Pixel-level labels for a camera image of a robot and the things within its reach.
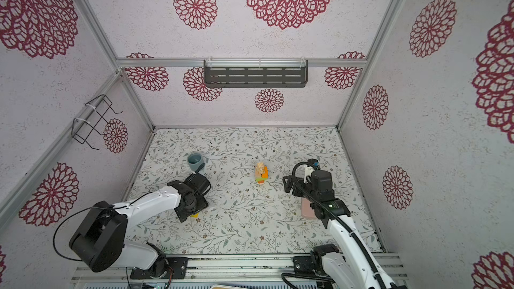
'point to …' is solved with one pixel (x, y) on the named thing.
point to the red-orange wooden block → (261, 182)
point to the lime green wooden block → (260, 178)
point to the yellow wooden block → (195, 215)
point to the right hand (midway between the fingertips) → (293, 177)
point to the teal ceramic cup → (195, 160)
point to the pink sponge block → (306, 211)
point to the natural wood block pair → (260, 166)
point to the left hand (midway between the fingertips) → (197, 212)
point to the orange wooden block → (266, 174)
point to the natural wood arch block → (259, 173)
